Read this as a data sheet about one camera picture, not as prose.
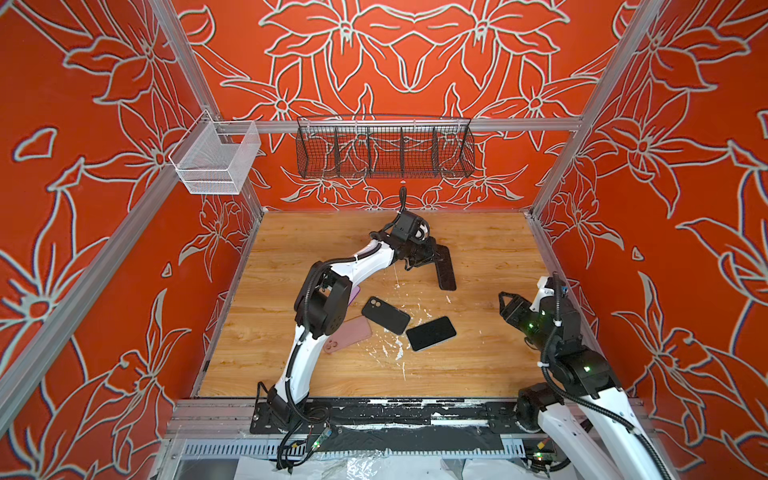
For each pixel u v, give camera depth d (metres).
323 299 0.57
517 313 0.64
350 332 0.88
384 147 0.98
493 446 0.70
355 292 0.95
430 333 0.86
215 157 0.94
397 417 0.74
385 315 0.91
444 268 0.90
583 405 0.47
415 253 0.81
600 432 0.44
